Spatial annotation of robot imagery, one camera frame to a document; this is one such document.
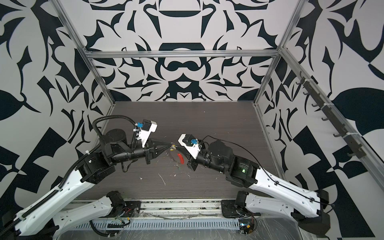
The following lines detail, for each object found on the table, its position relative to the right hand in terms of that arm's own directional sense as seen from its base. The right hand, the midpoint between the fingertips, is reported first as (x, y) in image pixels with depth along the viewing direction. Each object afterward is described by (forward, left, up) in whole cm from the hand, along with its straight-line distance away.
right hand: (178, 146), depth 58 cm
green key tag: (-1, +2, -20) cm, 20 cm away
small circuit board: (-23, -29, -36) cm, 52 cm away
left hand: (+1, +3, +2) cm, 4 cm away
